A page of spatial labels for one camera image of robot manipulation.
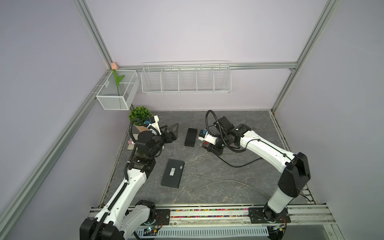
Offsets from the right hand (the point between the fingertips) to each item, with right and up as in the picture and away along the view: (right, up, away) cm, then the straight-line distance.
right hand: (209, 149), depth 81 cm
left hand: (-18, +12, -8) cm, 23 cm away
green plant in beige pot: (-45, +19, +15) cm, 51 cm away
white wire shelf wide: (-14, +44, +16) cm, 49 cm away
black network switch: (-22, -16, +5) cm, 27 cm away
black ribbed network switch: (-11, +5, +20) cm, 23 cm away
